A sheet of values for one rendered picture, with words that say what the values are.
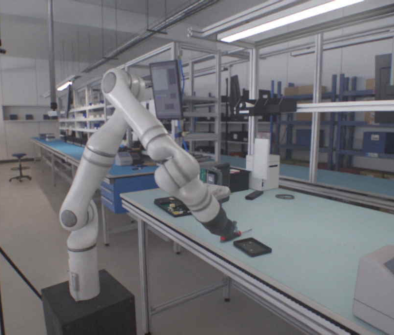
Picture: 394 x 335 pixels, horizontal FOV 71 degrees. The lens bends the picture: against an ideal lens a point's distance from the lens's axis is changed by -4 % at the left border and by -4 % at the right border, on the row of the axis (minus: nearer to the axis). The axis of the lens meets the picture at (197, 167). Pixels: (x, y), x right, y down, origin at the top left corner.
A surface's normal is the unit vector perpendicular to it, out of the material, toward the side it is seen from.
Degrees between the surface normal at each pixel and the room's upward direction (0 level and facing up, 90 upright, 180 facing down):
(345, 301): 0
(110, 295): 0
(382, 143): 90
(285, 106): 90
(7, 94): 90
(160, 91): 101
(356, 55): 90
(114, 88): 80
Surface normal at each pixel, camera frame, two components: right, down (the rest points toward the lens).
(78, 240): -0.03, -0.90
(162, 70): -0.50, 0.32
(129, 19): 0.57, 0.13
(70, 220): -0.06, 0.17
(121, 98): -0.44, -0.05
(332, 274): 0.00, -0.99
